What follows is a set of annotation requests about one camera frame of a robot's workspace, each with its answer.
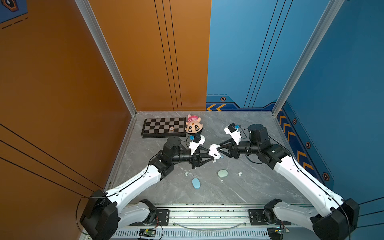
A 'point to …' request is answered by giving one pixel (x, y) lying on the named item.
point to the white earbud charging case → (213, 151)
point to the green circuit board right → (280, 230)
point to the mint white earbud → (186, 173)
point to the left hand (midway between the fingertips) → (212, 155)
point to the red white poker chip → (171, 128)
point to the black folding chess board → (161, 127)
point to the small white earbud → (239, 173)
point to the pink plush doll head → (193, 124)
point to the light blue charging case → (196, 183)
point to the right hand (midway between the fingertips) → (218, 147)
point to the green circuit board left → (147, 232)
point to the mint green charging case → (222, 173)
